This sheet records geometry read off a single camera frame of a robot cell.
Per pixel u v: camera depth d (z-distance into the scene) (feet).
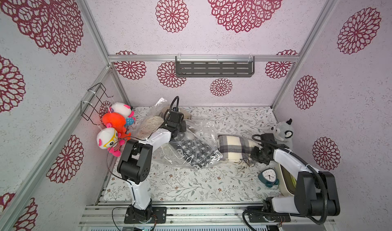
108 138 2.55
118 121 2.93
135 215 2.22
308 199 1.41
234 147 2.92
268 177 2.67
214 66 3.04
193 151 2.92
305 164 1.59
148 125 3.27
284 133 2.68
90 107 2.46
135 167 1.61
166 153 3.12
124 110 3.06
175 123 2.45
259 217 2.39
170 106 2.49
